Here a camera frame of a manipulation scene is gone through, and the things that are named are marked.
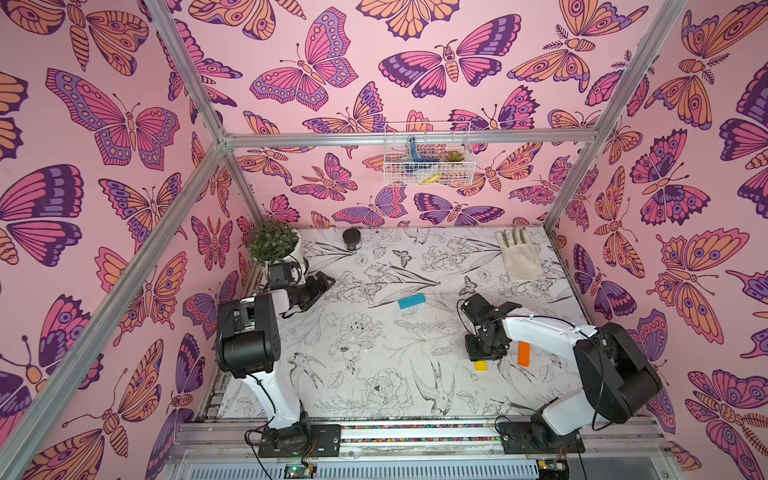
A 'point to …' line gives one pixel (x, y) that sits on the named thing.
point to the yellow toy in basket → (433, 179)
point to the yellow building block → (480, 365)
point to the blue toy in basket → (413, 166)
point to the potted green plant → (270, 241)
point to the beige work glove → (523, 259)
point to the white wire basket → (429, 165)
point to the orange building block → (524, 354)
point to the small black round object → (352, 238)
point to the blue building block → (412, 300)
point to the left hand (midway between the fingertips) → (330, 284)
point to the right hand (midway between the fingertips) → (475, 354)
